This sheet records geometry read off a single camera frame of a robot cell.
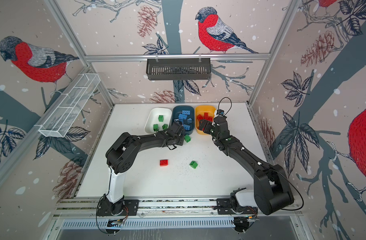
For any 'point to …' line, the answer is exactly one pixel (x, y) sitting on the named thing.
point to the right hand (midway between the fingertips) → (205, 123)
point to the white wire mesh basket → (60, 120)
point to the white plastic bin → (152, 118)
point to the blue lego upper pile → (187, 112)
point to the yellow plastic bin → (203, 112)
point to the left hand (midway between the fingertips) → (182, 138)
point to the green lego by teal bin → (187, 138)
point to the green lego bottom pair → (155, 127)
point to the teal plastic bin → (178, 109)
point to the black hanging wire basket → (179, 69)
